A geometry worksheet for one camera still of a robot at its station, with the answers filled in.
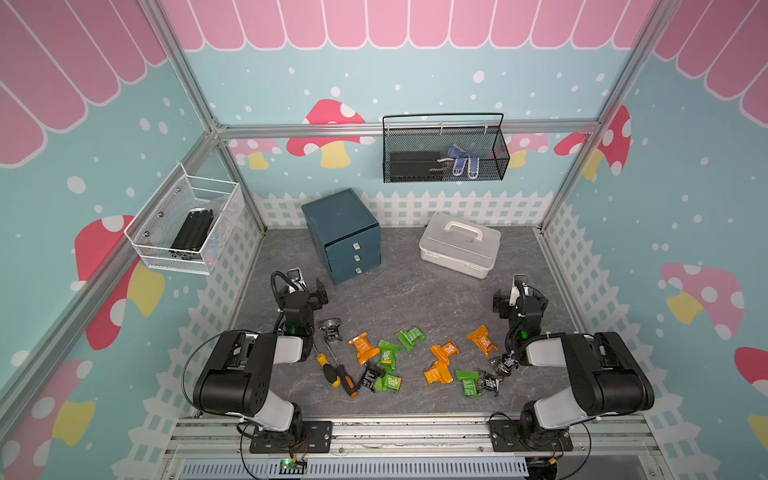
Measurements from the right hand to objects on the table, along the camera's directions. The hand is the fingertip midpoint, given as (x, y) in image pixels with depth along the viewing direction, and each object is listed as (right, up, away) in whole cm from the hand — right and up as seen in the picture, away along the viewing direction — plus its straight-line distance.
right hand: (516, 289), depth 93 cm
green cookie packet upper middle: (-34, -14, -3) cm, 37 cm away
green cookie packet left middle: (-40, -18, -6) cm, 44 cm away
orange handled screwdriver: (-52, -24, -12) cm, 58 cm away
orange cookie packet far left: (-47, -18, -5) cm, 51 cm away
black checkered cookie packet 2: (-12, -24, -12) cm, 30 cm away
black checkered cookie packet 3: (-7, -21, -8) cm, 23 cm away
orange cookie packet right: (-12, -14, -4) cm, 19 cm away
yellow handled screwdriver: (-57, -22, -8) cm, 62 cm away
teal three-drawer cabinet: (-53, +17, -4) cm, 56 cm away
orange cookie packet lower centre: (-26, -22, -10) cm, 35 cm away
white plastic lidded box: (-15, +14, +6) cm, 22 cm away
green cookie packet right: (-17, -24, -10) cm, 32 cm away
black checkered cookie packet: (-45, -23, -10) cm, 52 cm away
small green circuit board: (-63, -41, -20) cm, 78 cm away
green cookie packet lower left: (-40, -24, -12) cm, 48 cm away
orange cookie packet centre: (-23, -18, -6) cm, 30 cm away
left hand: (-66, +1, 0) cm, 66 cm away
